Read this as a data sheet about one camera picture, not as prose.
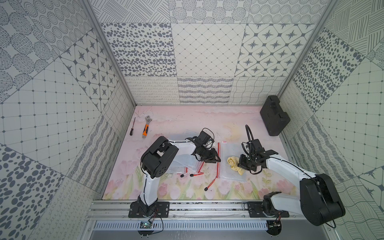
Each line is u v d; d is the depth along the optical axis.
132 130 1.05
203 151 0.81
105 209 0.75
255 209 0.73
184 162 0.89
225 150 0.95
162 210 0.74
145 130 1.04
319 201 0.42
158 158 0.52
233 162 0.86
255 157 0.65
